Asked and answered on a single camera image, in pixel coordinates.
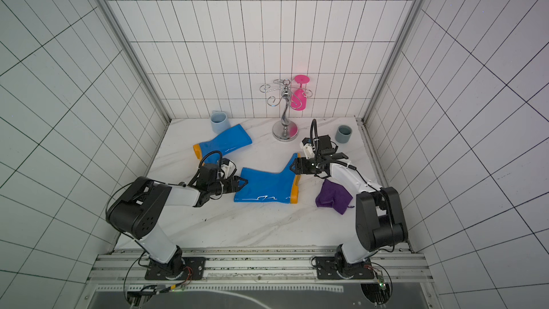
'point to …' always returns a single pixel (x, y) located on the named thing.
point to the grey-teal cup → (343, 134)
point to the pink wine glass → (299, 99)
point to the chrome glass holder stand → (285, 131)
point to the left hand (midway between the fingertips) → (242, 185)
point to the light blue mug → (219, 121)
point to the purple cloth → (334, 196)
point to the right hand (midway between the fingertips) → (299, 162)
